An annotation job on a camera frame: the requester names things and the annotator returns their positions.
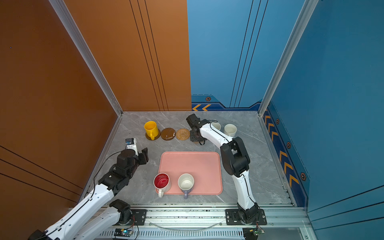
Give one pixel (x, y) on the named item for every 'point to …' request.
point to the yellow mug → (151, 129)
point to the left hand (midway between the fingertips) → (142, 148)
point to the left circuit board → (123, 232)
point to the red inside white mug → (162, 183)
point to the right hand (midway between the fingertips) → (195, 138)
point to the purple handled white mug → (186, 182)
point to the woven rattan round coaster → (182, 134)
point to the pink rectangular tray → (205, 167)
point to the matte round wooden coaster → (155, 138)
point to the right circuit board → (252, 233)
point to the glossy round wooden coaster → (168, 134)
